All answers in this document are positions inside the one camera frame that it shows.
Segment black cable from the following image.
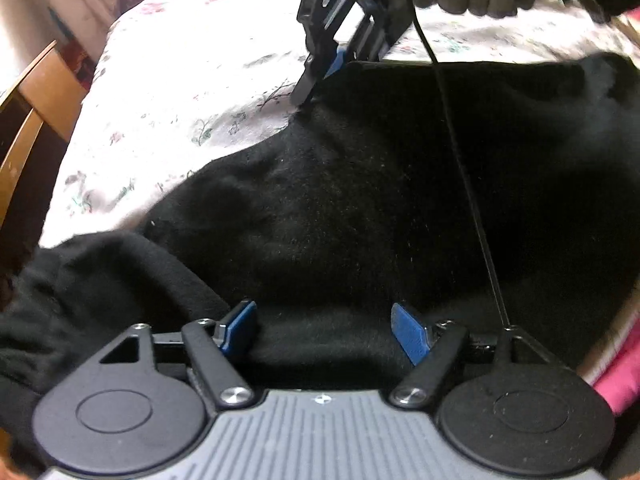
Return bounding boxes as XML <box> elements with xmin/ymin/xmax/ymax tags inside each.
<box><xmin>407</xmin><ymin>0</ymin><xmax>512</xmax><ymax>331</ymax></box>

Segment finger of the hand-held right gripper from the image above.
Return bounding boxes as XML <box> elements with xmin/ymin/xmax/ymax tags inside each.
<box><xmin>350</xmin><ymin>2</ymin><xmax>395</xmax><ymax>64</ymax></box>
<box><xmin>290</xmin><ymin>45</ymin><xmax>349</xmax><ymax>110</ymax></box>

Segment wooden desk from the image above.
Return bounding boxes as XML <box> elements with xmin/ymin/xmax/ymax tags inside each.
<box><xmin>0</xmin><ymin>40</ymin><xmax>88</xmax><ymax>281</ymax></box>

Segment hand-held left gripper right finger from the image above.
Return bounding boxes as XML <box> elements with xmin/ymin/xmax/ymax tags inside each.
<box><xmin>390</xmin><ymin>302</ymin><xmax>553</xmax><ymax>408</ymax></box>

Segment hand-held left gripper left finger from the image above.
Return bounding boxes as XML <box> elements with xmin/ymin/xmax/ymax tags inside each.
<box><xmin>97</xmin><ymin>300</ymin><xmax>259</xmax><ymax>408</ymax></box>

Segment white small-flower bedsheet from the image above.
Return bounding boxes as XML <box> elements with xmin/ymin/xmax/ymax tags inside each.
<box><xmin>40</xmin><ymin>0</ymin><xmax>640</xmax><ymax>248</ymax></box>

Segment pink floral cream quilt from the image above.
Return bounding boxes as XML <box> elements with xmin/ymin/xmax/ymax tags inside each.
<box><xmin>592</xmin><ymin>310</ymin><xmax>640</xmax><ymax>413</ymax></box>

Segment black pants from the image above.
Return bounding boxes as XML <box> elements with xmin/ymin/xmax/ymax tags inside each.
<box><xmin>0</xmin><ymin>52</ymin><xmax>640</xmax><ymax>461</ymax></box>

